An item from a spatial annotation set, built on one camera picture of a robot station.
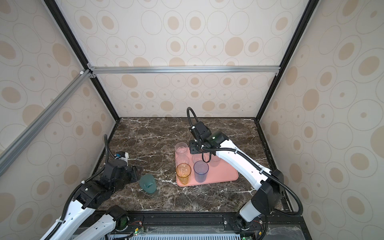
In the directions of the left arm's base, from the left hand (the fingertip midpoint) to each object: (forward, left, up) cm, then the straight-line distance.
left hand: (143, 168), depth 73 cm
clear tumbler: (+21, -16, -15) cm, 31 cm away
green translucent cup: (-1, +2, -17) cm, 17 cm away
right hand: (+11, -25, +2) cm, 27 cm away
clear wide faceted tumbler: (+14, -17, -17) cm, 28 cm away
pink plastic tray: (+6, -44, -18) cm, 48 cm away
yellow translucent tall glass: (+3, -19, -11) cm, 22 cm away
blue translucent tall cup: (+4, -29, -9) cm, 31 cm away
